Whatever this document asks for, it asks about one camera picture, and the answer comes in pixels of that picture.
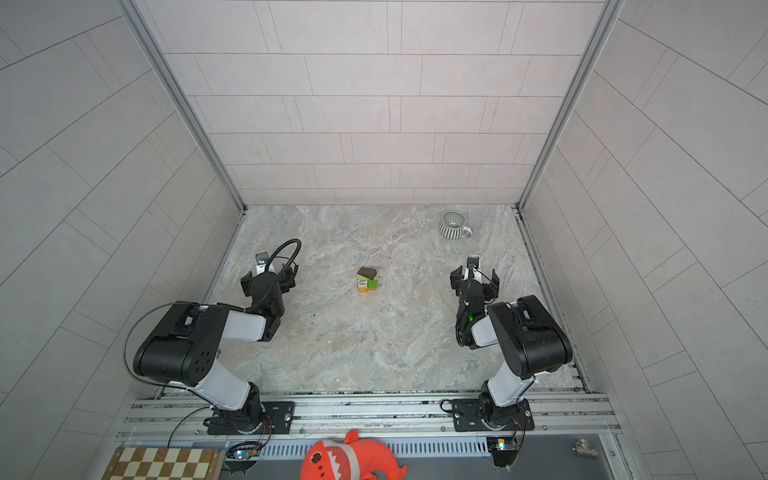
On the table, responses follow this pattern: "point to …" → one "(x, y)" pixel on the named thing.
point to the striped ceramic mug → (452, 226)
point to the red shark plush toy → (349, 460)
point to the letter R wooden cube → (363, 286)
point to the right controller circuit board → (504, 450)
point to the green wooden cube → (372, 284)
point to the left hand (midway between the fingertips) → (276, 261)
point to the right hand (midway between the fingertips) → (476, 266)
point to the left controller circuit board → (241, 459)
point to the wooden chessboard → (164, 463)
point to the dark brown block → (367, 272)
